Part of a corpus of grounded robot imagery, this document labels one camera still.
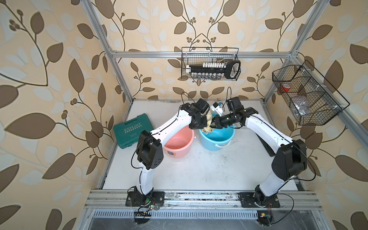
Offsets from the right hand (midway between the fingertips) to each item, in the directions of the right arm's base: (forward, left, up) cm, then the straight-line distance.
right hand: (207, 126), depth 81 cm
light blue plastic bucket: (+2, -9, -19) cm, 21 cm away
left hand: (+3, +2, -3) cm, 5 cm away
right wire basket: (+3, -54, +14) cm, 56 cm away
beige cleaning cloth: (-4, 0, +4) cm, 6 cm away
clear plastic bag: (0, -48, +12) cm, 50 cm away
